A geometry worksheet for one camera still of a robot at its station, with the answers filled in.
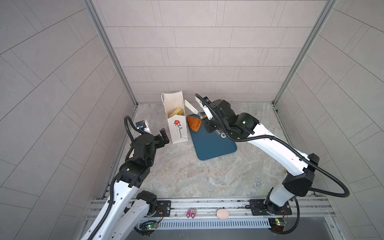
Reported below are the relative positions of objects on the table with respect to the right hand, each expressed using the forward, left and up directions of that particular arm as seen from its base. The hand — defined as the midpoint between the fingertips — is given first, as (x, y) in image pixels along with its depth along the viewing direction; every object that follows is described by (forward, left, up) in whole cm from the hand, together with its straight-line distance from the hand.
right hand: (203, 119), depth 71 cm
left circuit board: (-37, +27, -25) cm, 52 cm away
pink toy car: (-34, +8, -26) cm, 43 cm away
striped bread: (+21, +15, -16) cm, 31 cm away
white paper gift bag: (+23, +17, -11) cm, 30 cm away
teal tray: (+1, -3, -26) cm, 26 cm away
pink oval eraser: (-34, -6, -28) cm, 45 cm away
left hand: (-2, +21, -2) cm, 21 cm away
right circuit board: (-40, -31, -31) cm, 59 cm away
